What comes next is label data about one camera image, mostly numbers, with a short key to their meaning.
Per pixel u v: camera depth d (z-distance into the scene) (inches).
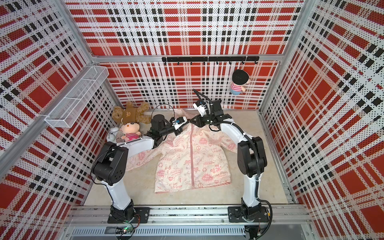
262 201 24.7
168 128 30.9
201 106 31.7
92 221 28.8
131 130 39.8
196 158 36.9
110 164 19.5
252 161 20.5
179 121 29.5
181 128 31.9
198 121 32.3
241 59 34.8
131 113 42.4
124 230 27.2
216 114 29.3
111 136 35.8
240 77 36.7
